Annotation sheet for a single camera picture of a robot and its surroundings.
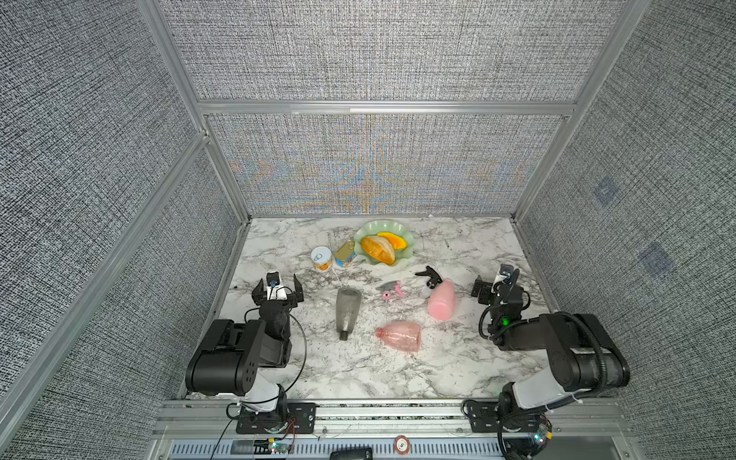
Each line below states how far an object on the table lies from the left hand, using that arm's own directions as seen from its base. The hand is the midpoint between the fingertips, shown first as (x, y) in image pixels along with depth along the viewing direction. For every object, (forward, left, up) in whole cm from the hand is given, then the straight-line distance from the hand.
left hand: (282, 274), depth 88 cm
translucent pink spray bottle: (-16, -37, -12) cm, 42 cm away
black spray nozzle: (+4, -50, -11) cm, 51 cm away
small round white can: (+11, -11, -7) cm, 17 cm away
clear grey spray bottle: (-6, -19, -10) cm, 23 cm away
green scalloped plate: (+24, -30, -7) cm, 39 cm away
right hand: (0, -68, -3) cm, 68 cm away
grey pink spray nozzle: (+1, -34, -11) cm, 36 cm away
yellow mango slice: (+18, -38, -8) cm, 43 cm away
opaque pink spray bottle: (-9, -48, -4) cm, 49 cm away
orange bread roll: (+13, -31, -4) cm, 34 cm away
